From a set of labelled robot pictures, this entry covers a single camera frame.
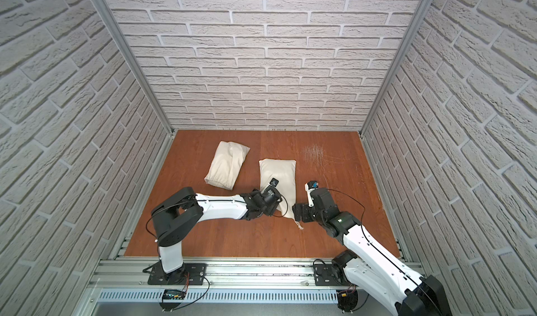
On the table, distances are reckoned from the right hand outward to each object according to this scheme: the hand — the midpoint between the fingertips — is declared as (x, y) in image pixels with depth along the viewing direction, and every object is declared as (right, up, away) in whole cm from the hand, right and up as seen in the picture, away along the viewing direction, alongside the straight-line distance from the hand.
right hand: (299, 207), depth 82 cm
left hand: (-13, +3, +11) cm, 18 cm away
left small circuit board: (-45, -28, -10) cm, 54 cm away
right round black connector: (+15, -28, -12) cm, 34 cm away
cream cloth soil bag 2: (-6, +12, +15) cm, 20 cm away
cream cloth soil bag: (-32, +18, +16) cm, 41 cm away
